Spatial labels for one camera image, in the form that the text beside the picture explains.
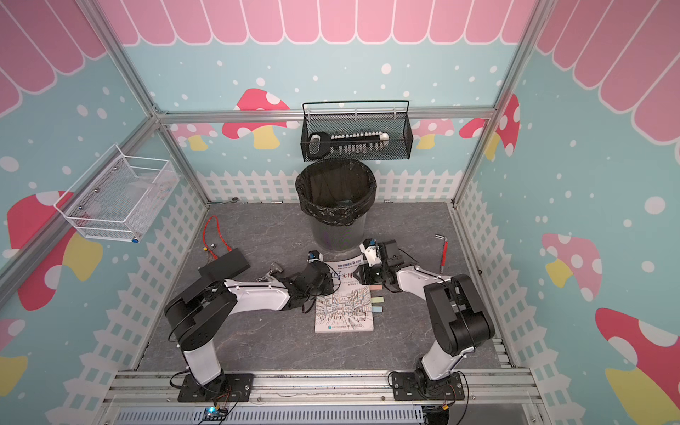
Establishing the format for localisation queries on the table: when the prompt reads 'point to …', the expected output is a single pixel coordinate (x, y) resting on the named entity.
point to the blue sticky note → (376, 309)
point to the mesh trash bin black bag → (336, 194)
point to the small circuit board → (214, 413)
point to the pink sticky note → (376, 287)
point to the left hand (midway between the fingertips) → (331, 283)
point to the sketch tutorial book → (349, 306)
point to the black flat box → (225, 266)
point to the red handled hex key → (444, 251)
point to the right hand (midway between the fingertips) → (358, 272)
